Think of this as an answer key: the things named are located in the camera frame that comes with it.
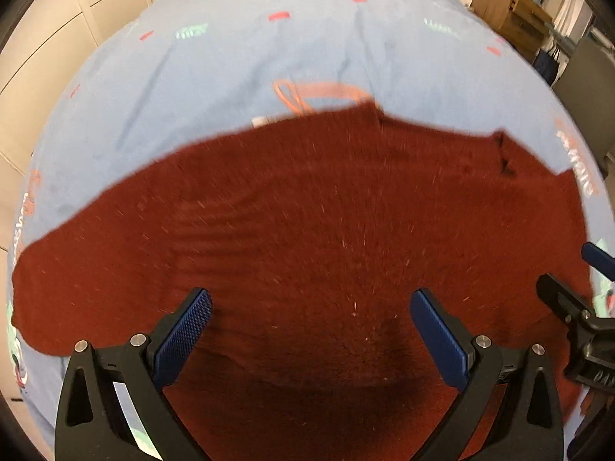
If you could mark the grey chair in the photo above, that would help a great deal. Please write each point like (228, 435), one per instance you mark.
(586, 89)

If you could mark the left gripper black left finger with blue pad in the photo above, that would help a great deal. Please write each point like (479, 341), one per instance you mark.
(90, 424)

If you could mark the brown wooden cabinet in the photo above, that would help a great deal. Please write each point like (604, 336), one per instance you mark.
(522, 23)

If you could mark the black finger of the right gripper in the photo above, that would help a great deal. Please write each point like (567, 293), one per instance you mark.
(569, 307)

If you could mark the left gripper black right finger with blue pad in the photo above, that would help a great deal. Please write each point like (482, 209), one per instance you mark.
(528, 424)

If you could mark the dark red knitted sweater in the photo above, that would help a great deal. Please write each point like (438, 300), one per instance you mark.
(311, 234)

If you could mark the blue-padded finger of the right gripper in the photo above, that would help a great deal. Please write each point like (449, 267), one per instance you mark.
(599, 260)

